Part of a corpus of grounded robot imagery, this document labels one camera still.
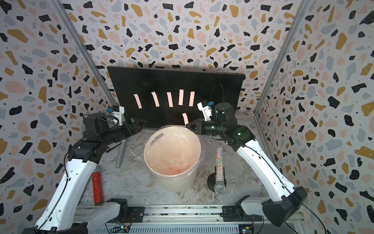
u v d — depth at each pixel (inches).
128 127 22.7
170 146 30.7
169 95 27.7
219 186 24.6
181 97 27.4
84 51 33.6
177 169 31.8
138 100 28.8
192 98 27.6
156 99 28.2
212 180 34.8
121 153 37.2
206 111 23.7
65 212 14.7
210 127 22.0
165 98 27.9
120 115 23.8
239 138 18.3
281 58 35.3
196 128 23.4
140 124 23.7
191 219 28.9
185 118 25.6
